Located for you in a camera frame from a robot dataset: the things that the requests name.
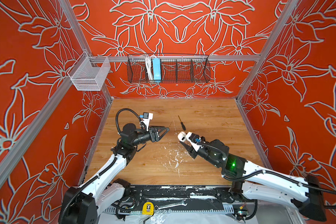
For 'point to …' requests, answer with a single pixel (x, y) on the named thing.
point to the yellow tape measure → (148, 208)
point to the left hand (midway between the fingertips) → (165, 129)
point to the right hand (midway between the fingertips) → (181, 137)
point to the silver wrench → (156, 207)
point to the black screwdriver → (182, 125)
